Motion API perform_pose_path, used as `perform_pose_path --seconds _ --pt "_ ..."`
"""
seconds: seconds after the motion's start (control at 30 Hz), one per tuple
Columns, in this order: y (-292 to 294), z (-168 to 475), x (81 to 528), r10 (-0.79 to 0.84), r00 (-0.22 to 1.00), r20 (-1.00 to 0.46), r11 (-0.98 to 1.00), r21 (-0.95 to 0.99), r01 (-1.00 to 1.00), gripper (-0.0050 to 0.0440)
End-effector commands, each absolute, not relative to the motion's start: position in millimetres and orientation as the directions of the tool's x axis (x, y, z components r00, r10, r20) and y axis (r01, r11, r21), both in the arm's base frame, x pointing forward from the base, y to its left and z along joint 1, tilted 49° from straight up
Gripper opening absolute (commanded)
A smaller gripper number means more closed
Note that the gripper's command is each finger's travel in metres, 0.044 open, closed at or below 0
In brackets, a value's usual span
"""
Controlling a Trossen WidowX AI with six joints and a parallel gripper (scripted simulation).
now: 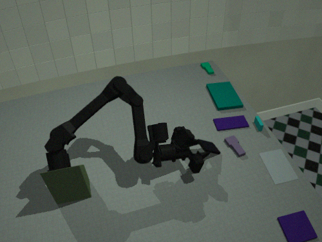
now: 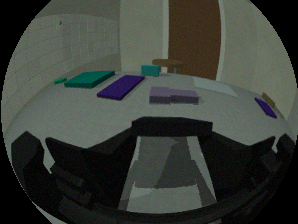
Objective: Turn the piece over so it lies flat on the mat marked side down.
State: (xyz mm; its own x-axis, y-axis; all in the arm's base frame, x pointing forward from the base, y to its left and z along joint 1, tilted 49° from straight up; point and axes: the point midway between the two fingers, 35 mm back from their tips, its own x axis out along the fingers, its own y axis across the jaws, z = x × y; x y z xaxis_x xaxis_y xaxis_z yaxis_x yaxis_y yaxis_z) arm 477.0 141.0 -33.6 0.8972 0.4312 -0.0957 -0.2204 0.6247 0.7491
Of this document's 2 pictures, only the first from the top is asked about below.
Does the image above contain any small teal block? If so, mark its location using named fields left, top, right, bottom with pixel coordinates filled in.
left=254, top=116, right=264, bottom=131

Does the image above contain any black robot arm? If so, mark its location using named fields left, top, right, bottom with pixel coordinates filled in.
left=44, top=76, right=194, bottom=171

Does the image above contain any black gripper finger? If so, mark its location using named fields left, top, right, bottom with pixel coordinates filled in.
left=197, top=151, right=210, bottom=159
left=189, top=139, right=199, bottom=147

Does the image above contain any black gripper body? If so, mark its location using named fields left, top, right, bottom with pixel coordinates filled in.
left=170, top=132, right=204, bottom=174

